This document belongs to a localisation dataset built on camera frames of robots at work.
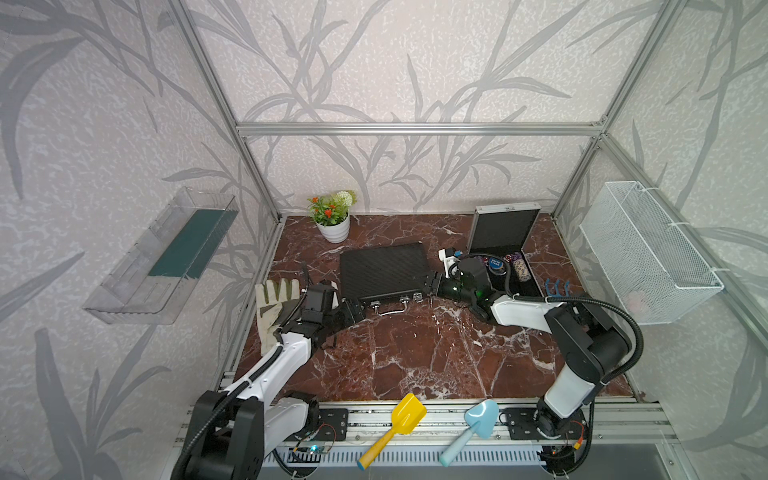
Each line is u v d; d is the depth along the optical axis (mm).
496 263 1019
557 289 990
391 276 963
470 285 733
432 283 801
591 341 473
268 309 935
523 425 733
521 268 1008
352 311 781
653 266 641
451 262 828
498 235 1008
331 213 1019
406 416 752
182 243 718
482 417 751
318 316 667
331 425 723
